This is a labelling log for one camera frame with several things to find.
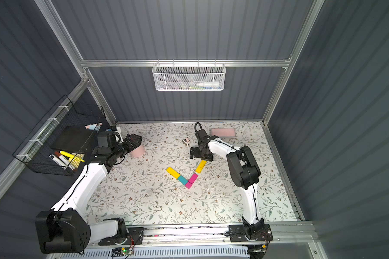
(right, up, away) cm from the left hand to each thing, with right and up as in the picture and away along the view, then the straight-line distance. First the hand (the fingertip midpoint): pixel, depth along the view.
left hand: (136, 140), depth 81 cm
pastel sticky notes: (-24, +7, +1) cm, 25 cm away
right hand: (+30, -11, +17) cm, 36 cm away
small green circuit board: (-3, -49, -11) cm, 50 cm away
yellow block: (+17, -19, +12) cm, 28 cm away
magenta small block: (+26, -25, +8) cm, 37 cm away
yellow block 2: (+33, -16, +15) cm, 40 cm away
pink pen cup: (-7, -8, +20) cm, 22 cm away
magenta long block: (+29, -22, +11) cm, 38 cm away
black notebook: (-26, +1, -8) cm, 28 cm away
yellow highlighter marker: (-24, -6, -12) cm, 27 cm away
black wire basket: (-32, -5, -20) cm, 38 cm away
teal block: (+23, -23, +10) cm, 34 cm away
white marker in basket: (-27, -8, -15) cm, 32 cm away
